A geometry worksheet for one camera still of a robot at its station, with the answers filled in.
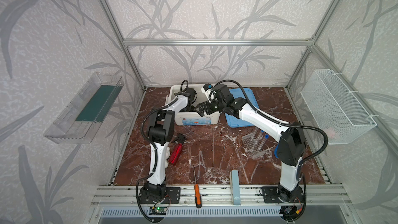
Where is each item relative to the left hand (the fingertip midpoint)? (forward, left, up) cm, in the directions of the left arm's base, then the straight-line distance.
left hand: (189, 110), depth 103 cm
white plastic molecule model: (-29, +9, +1) cm, 31 cm away
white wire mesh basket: (-26, -66, +33) cm, 79 cm away
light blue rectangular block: (-49, -26, +4) cm, 56 cm away
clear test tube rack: (-24, -39, -1) cm, 46 cm away
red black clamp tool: (-27, +4, +1) cm, 27 cm away
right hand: (-8, -9, +20) cm, 23 cm away
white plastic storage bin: (-10, -5, +7) cm, 13 cm away
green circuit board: (-55, +10, -3) cm, 56 cm away
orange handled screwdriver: (-51, -9, +1) cm, 52 cm away
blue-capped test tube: (-25, -43, +7) cm, 50 cm away
